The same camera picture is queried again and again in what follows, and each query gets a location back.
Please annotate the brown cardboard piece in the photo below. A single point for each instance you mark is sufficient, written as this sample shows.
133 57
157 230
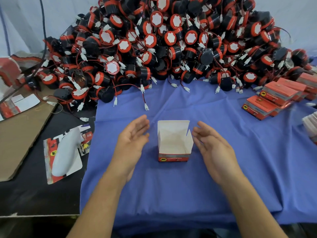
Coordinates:
20 138

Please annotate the blue table cloth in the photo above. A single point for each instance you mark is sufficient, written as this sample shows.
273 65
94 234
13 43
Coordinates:
262 166

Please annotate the person's left forearm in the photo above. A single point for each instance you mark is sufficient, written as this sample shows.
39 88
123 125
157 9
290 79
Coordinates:
96 210

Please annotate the person's left hand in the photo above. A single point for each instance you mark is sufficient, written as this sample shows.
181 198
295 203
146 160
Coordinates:
129 148

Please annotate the person's right hand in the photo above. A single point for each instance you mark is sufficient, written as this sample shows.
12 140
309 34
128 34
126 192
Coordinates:
215 153

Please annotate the stack of box blanks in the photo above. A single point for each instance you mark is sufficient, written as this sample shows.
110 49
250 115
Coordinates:
311 127

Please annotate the person's right forearm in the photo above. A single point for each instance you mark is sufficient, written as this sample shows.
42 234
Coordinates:
252 210

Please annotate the pile of black red buzzers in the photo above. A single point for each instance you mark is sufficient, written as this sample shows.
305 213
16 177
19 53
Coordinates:
173 42

